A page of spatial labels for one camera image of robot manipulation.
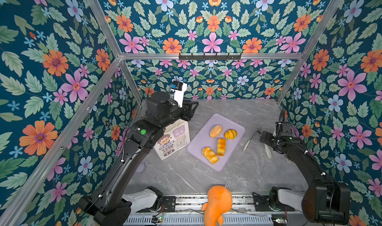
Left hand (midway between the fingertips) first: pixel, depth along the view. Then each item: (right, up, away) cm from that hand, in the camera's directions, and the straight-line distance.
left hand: (196, 98), depth 58 cm
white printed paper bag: (-12, -19, +21) cm, 31 cm away
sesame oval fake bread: (+11, -17, +38) cm, 43 cm away
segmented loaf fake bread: (+14, -26, +29) cm, 41 cm away
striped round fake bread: (+21, -19, +37) cm, 47 cm away
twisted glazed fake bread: (+7, -31, +28) cm, 42 cm away
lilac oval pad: (-33, -37, +25) cm, 56 cm away
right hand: (+41, -21, +28) cm, 54 cm away
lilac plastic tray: (+4, -23, +38) cm, 44 cm away
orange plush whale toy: (+11, -46, +9) cm, 48 cm away
